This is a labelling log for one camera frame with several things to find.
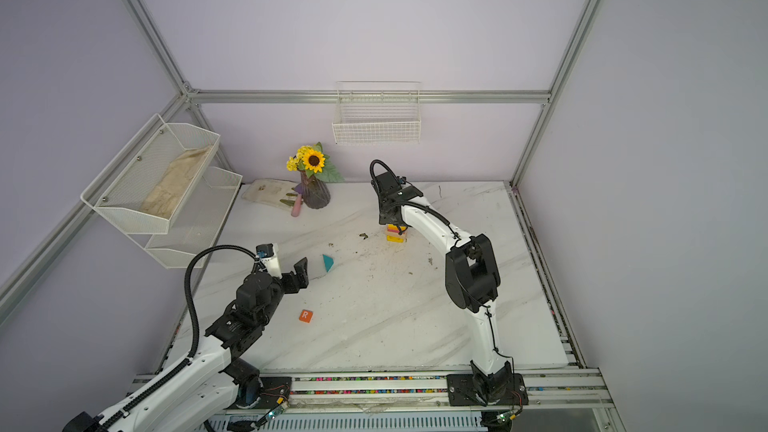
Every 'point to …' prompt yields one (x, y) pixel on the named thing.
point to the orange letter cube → (306, 316)
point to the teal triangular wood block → (328, 262)
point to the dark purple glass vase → (315, 192)
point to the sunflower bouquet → (314, 162)
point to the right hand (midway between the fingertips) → (394, 215)
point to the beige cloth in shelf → (165, 195)
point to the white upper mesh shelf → (147, 184)
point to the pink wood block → (392, 228)
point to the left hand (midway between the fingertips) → (290, 262)
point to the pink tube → (297, 205)
